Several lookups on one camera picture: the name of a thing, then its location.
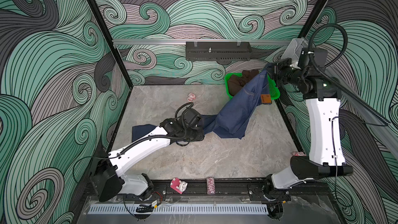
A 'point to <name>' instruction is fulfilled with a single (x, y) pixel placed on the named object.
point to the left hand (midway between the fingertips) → (205, 135)
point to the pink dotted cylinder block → (210, 184)
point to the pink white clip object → (179, 185)
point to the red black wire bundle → (145, 208)
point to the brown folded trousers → (236, 81)
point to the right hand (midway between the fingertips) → (265, 64)
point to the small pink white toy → (191, 96)
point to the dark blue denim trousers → (229, 121)
